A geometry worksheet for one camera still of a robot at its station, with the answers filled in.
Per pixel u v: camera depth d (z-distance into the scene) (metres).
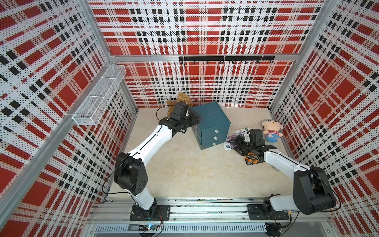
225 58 0.89
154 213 0.73
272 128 1.01
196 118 0.75
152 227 0.69
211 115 0.88
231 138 1.02
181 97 1.12
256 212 0.73
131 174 0.44
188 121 0.72
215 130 0.84
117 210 0.81
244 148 0.80
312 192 0.43
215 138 0.91
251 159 0.93
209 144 0.93
